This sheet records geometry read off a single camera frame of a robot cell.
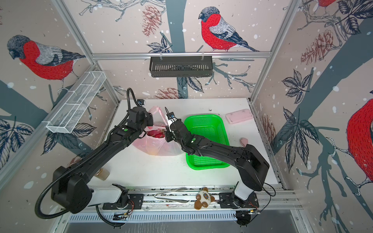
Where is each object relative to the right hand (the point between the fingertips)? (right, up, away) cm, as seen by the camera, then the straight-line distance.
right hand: (164, 128), depth 80 cm
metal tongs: (+9, -33, -2) cm, 34 cm away
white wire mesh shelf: (-49, +8, -7) cm, 50 cm away
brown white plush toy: (+21, -35, -7) cm, 42 cm away
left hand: (-10, +9, +1) cm, 13 cm away
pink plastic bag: (-6, -7, -1) cm, 9 cm away
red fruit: (-7, -5, +13) cm, 16 cm away
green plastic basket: (+30, -2, +24) cm, 38 cm away
